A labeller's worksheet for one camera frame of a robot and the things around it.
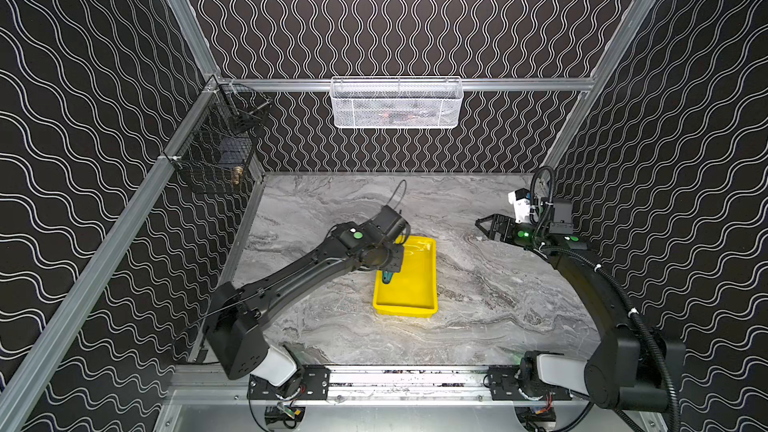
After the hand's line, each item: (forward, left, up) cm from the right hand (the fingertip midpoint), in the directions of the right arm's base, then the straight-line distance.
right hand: (491, 225), depth 83 cm
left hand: (-12, +24, 0) cm, 27 cm away
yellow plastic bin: (-11, +21, -18) cm, 30 cm away
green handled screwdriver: (-15, +29, -2) cm, 33 cm away
